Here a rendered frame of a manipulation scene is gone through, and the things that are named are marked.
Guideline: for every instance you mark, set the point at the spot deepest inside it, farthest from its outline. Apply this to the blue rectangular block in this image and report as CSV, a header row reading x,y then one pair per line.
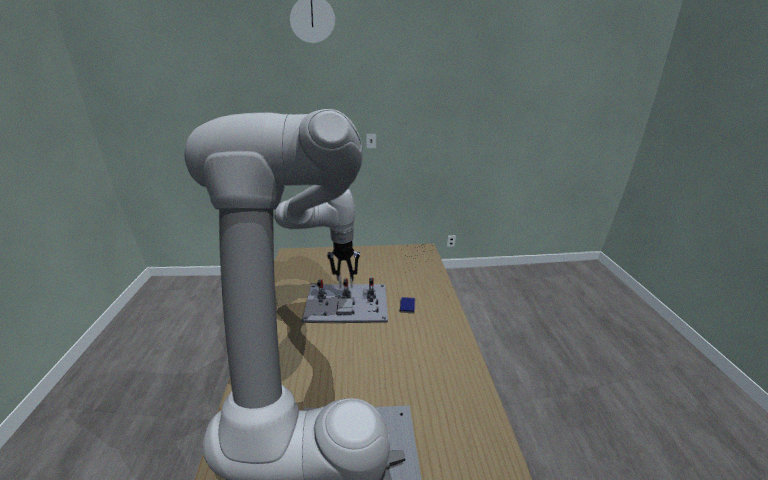
x,y
407,305

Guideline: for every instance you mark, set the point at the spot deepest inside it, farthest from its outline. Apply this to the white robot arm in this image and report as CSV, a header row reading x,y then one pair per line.
x,y
245,161

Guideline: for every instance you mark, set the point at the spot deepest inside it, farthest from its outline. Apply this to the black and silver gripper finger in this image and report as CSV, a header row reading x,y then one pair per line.
x,y
356,255
334,271

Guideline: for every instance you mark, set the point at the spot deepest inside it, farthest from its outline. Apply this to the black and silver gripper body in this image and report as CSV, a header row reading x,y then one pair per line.
x,y
343,247

